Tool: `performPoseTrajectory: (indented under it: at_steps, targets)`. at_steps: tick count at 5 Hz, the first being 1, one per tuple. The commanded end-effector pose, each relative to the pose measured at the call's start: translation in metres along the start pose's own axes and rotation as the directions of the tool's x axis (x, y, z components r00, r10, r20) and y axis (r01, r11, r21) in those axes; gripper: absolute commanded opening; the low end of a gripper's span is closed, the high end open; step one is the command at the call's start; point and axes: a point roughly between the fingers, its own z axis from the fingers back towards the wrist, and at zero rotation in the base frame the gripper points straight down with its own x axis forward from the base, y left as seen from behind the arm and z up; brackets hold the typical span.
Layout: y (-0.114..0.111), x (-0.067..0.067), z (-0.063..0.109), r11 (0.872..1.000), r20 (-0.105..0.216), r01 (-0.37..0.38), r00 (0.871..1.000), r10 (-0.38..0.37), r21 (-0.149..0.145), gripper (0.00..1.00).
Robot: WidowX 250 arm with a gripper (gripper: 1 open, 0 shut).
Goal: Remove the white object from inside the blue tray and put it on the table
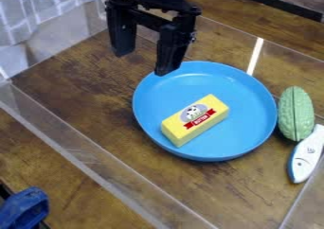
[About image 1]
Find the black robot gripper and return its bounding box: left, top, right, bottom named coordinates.
left=106, top=0, right=201, bottom=77

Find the yellow toy butter block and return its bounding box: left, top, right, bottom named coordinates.
left=161, top=94, right=229, bottom=148

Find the blue round plastic plate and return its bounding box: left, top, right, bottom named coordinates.
left=132, top=61, right=278, bottom=162

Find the green toy bitter gourd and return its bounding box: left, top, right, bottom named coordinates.
left=278, top=86, right=315, bottom=141

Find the white blue toy fish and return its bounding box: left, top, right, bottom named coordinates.
left=288, top=124, right=324, bottom=184

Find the clear acrylic enclosure wall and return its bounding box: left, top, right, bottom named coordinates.
left=0, top=0, right=324, bottom=229

